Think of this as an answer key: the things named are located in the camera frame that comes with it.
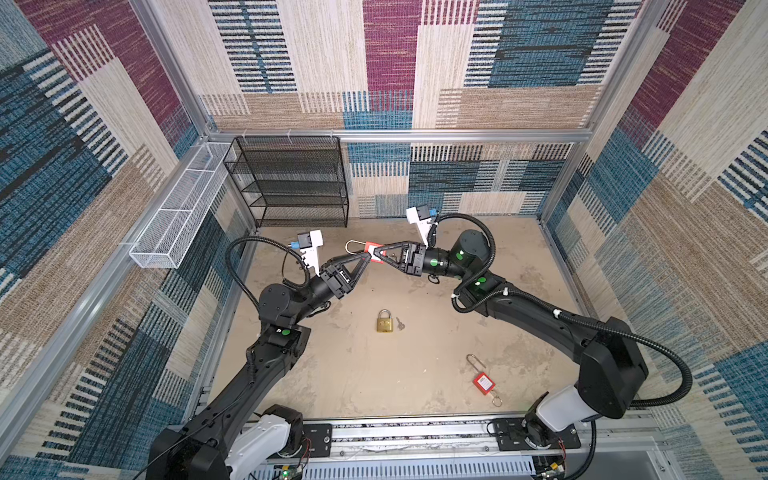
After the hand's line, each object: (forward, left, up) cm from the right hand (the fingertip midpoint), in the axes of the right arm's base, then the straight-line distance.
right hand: (374, 258), depth 63 cm
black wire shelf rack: (+52, +32, -19) cm, 64 cm away
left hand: (-1, +1, +3) cm, 3 cm away
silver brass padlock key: (+2, -6, -37) cm, 37 cm away
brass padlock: (+2, -1, -35) cm, 36 cm away
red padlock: (-16, -27, -36) cm, 47 cm away
